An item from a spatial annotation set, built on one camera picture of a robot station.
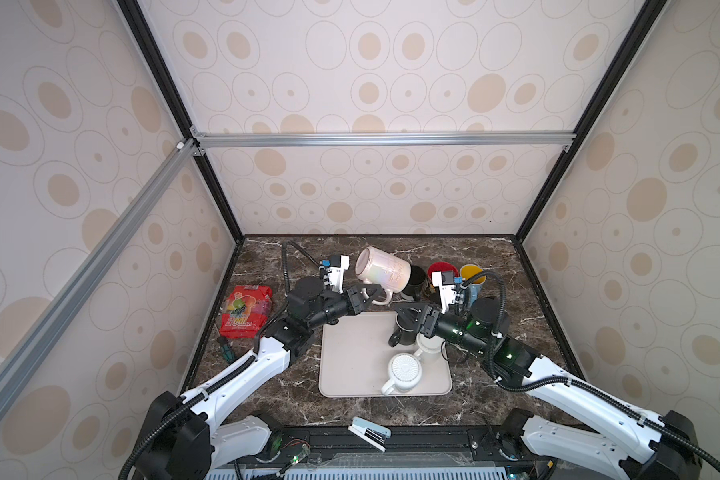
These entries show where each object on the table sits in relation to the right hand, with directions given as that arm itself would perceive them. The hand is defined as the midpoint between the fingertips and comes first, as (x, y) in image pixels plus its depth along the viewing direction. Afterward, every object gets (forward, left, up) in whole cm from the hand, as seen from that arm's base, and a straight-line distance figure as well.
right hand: (399, 309), depth 66 cm
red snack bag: (+15, +46, -24) cm, 54 cm away
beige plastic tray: (+1, +11, -27) cm, 29 cm away
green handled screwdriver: (+3, +49, -25) cm, 55 cm away
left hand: (+5, +3, +1) cm, 5 cm away
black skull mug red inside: (+27, -17, -18) cm, 37 cm away
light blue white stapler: (-19, +7, -27) cm, 34 cm away
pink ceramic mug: (+8, +2, +3) cm, 9 cm away
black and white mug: (+19, -7, -20) cm, 29 cm away
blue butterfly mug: (+20, -27, -21) cm, 40 cm away
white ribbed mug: (-6, -2, -20) cm, 21 cm away
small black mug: (+5, -3, -24) cm, 25 cm away
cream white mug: (0, -10, -22) cm, 24 cm away
